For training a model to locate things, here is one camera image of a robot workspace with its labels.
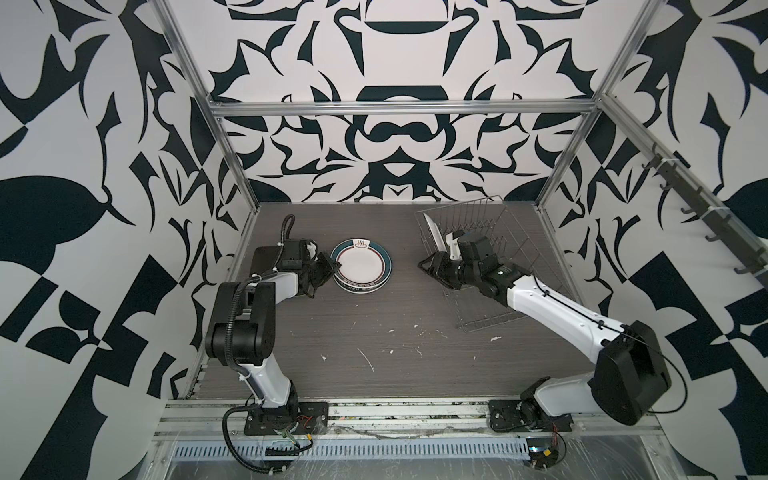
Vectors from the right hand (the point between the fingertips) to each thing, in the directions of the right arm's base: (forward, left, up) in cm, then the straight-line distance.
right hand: (422, 265), depth 81 cm
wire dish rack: (+19, -31, -13) cm, 39 cm away
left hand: (+10, +24, -10) cm, 28 cm away
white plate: (+10, -6, -3) cm, 12 cm away
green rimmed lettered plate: (+4, +17, -14) cm, 23 cm away
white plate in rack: (+10, +17, -15) cm, 25 cm away
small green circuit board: (-40, -26, -20) cm, 51 cm away
